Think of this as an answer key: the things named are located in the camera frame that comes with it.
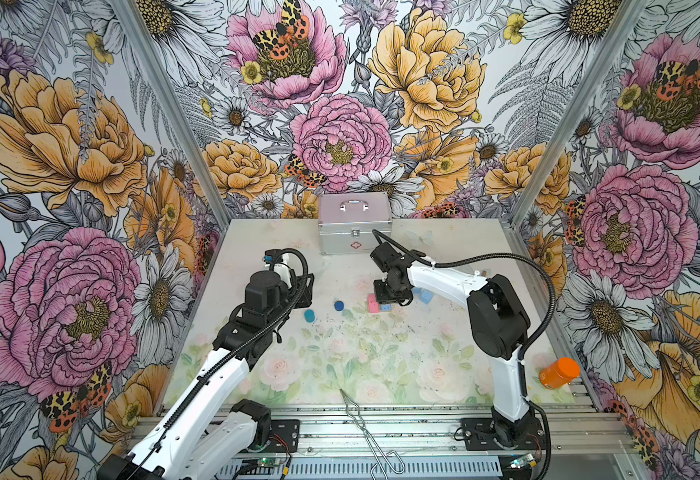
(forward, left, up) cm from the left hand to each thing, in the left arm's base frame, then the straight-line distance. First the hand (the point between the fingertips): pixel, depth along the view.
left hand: (308, 286), depth 78 cm
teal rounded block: (+2, +2, -20) cm, 21 cm away
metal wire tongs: (-35, -20, -21) cm, 46 cm away
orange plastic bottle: (-19, -63, -12) cm, 67 cm away
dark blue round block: (+6, -7, -20) cm, 22 cm away
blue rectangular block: (+3, -22, -18) cm, 28 cm away
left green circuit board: (-35, +8, -20) cm, 41 cm away
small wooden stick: (+18, -57, -21) cm, 64 cm away
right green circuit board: (-36, -52, -21) cm, 66 cm away
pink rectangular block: (+4, -18, -18) cm, 25 cm away
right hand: (+3, -21, -17) cm, 28 cm away
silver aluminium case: (+30, -9, -7) cm, 32 cm away
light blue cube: (-8, -27, +8) cm, 30 cm away
